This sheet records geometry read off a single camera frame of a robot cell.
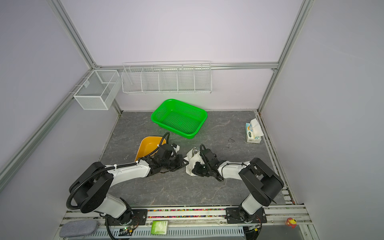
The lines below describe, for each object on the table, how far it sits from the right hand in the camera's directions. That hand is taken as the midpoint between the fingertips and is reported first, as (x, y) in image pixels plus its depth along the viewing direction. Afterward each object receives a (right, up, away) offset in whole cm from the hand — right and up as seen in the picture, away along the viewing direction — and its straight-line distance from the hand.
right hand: (192, 172), depth 88 cm
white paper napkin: (-1, +7, +4) cm, 8 cm away
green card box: (-15, -20, -19) cm, 31 cm away
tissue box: (+41, +24, +11) cm, 49 cm away
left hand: (-1, +6, -4) cm, 7 cm away
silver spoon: (+2, +12, +8) cm, 14 cm away
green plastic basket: (-10, +34, +28) cm, 45 cm away
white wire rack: (-15, +61, +11) cm, 64 cm away
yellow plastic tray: (-31, +14, +13) cm, 36 cm away
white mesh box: (-62, +51, +9) cm, 81 cm away
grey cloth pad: (-53, -20, -19) cm, 59 cm away
